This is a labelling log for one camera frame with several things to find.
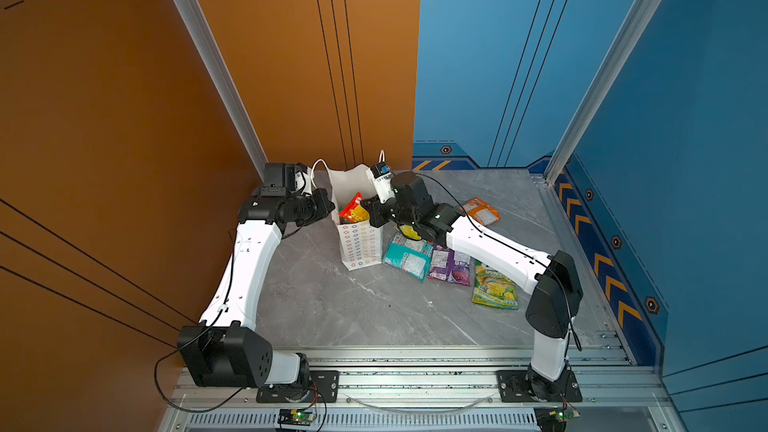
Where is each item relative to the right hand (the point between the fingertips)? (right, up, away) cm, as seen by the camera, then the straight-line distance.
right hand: (359, 202), depth 78 cm
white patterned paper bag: (0, -11, +6) cm, 13 cm away
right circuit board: (+47, -51, -8) cm, 70 cm away
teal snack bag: (+14, -17, +16) cm, 27 cm away
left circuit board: (-14, -52, -7) cm, 54 cm away
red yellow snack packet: (-2, -3, +1) cm, 3 cm away
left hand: (-6, 0, 0) cm, 6 cm away
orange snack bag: (+40, -3, +28) cm, 49 cm away
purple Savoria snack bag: (+26, -19, +14) cm, 35 cm away
